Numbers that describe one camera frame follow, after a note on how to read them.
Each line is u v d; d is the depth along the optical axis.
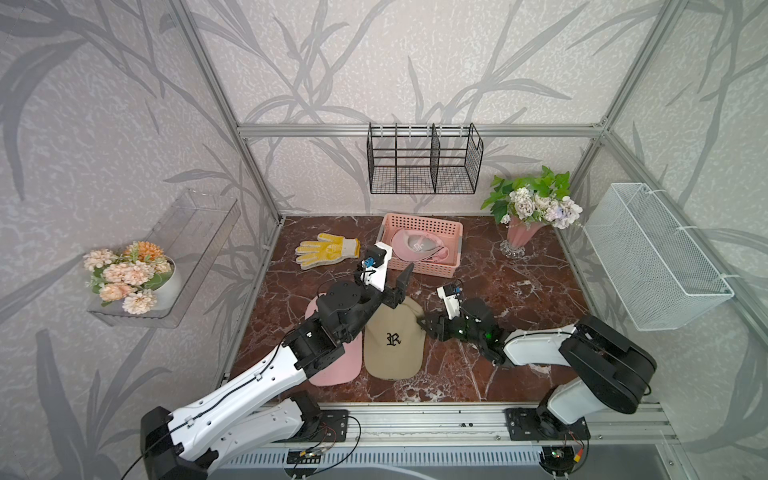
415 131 0.94
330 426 0.74
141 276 0.51
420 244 1.06
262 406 0.46
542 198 0.86
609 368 0.44
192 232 0.74
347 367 0.82
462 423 0.75
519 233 0.97
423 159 1.05
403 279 1.07
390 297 0.59
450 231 1.12
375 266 0.52
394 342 0.82
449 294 0.79
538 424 0.67
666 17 0.71
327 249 1.08
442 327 0.75
